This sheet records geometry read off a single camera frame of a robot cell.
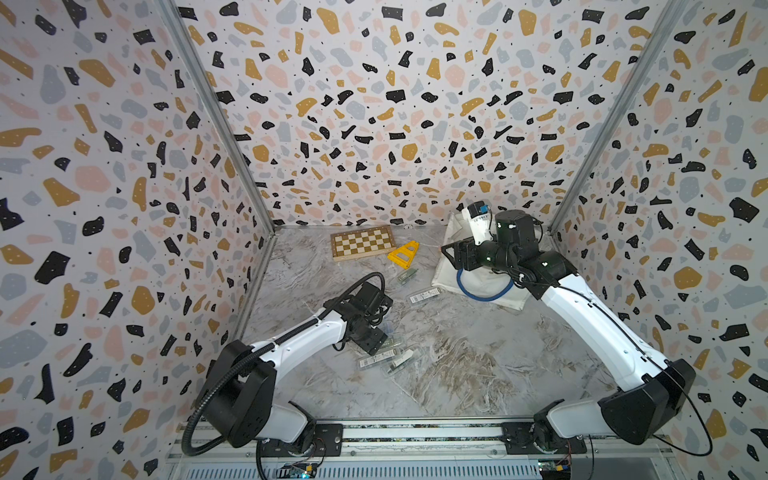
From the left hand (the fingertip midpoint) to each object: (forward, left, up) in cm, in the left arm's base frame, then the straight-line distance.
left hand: (372, 334), depth 86 cm
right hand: (+11, -22, +26) cm, 36 cm away
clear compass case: (0, -5, -5) cm, 7 cm away
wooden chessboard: (+39, +6, -3) cm, 39 cm away
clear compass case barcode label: (+16, -16, -5) cm, 23 cm away
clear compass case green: (+24, -10, -5) cm, 27 cm away
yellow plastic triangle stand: (+35, -9, -6) cm, 36 cm away
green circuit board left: (-31, +17, -6) cm, 36 cm away
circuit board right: (-32, -45, -7) cm, 56 cm away
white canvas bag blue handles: (+13, -35, +6) cm, 38 cm away
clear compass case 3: (-6, -9, -4) cm, 11 cm away
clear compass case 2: (-6, -2, -3) cm, 7 cm away
